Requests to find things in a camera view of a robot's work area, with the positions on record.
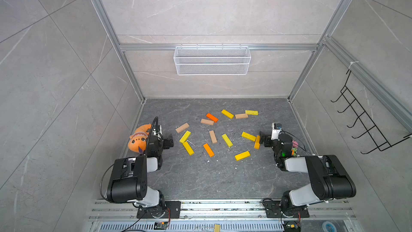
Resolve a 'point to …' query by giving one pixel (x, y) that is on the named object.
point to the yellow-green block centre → (227, 139)
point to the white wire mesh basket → (212, 60)
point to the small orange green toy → (294, 151)
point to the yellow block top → (227, 114)
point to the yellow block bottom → (242, 156)
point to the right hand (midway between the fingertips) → (270, 131)
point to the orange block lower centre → (210, 151)
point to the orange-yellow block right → (257, 145)
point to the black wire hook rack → (379, 139)
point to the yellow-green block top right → (251, 112)
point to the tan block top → (241, 116)
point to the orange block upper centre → (212, 117)
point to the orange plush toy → (137, 142)
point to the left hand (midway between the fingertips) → (164, 133)
